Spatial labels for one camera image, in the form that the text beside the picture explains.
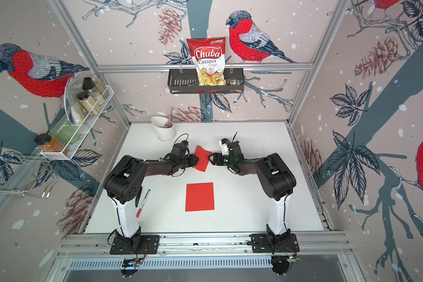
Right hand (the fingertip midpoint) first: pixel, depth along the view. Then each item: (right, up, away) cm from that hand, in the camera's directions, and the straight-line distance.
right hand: (211, 156), depth 98 cm
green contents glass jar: (-61, +14, -26) cm, 68 cm away
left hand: (-6, 0, +2) cm, 7 cm away
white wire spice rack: (-53, +9, -35) cm, 64 cm away
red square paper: (-6, -19, -10) cm, 23 cm away
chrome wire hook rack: (-58, -7, -36) cm, 69 cm away
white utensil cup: (-30, +16, +11) cm, 36 cm away
